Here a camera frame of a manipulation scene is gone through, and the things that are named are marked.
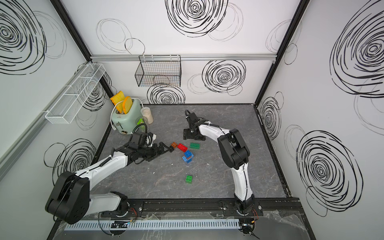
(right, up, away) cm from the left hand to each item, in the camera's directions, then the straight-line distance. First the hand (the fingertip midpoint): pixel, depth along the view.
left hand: (164, 151), depth 85 cm
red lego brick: (+9, 0, +11) cm, 15 cm away
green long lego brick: (+19, +1, +11) cm, 22 cm away
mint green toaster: (-26, +16, +7) cm, 31 cm away
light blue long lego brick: (+13, -6, +2) cm, 15 cm away
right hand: (+16, +7, +13) cm, 22 cm away
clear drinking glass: (-9, +16, -11) cm, 21 cm away
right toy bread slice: (-25, +28, +7) cm, 38 cm away
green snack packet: (-20, +17, +17) cm, 31 cm away
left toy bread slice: (-32, +33, +11) cm, 47 cm away
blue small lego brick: (+14, -1, -2) cm, 14 cm away
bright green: (+14, -14, -5) cm, 20 cm away
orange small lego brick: (+4, +2, +11) cm, 12 cm away
